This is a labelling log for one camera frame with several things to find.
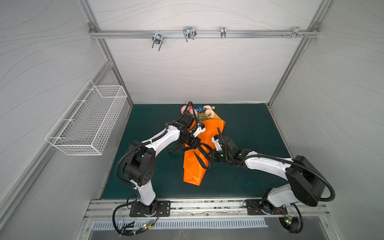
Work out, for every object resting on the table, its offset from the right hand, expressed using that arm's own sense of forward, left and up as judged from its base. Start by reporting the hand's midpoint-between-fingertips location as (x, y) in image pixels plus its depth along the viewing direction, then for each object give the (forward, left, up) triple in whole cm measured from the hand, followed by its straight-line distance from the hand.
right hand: (207, 151), depth 85 cm
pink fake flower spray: (+36, +19, -3) cm, 41 cm away
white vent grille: (-33, 0, -8) cm, 34 cm away
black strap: (+1, +3, -2) cm, 4 cm away
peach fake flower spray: (+35, 0, -4) cm, 36 cm away
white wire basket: (-2, +58, +24) cm, 63 cm away
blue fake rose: (+37, +7, -3) cm, 38 cm away
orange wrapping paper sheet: (-4, +6, -3) cm, 8 cm away
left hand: (+5, +4, +2) cm, 7 cm away
